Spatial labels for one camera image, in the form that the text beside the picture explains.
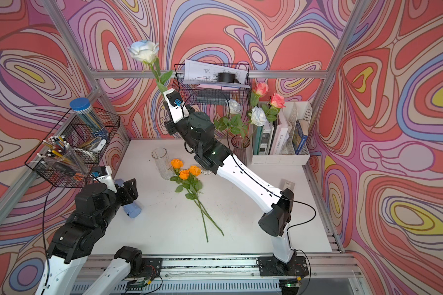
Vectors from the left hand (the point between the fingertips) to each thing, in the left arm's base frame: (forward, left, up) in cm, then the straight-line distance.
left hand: (129, 181), depth 66 cm
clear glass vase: (+20, -4, -15) cm, 26 cm away
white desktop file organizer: (+33, -67, -12) cm, 76 cm away
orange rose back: (+27, -8, -24) cm, 37 cm away
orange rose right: (+14, -19, -28) cm, 36 cm away
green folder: (+30, -52, -8) cm, 60 cm away
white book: (+32, -63, -13) cm, 72 cm away
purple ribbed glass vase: (+30, -43, -11) cm, 53 cm away
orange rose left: (+21, -13, -25) cm, 35 cm away
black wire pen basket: (+15, +21, +2) cm, 26 cm away
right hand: (+16, -15, +21) cm, 30 cm away
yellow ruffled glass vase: (+25, -24, -29) cm, 45 cm away
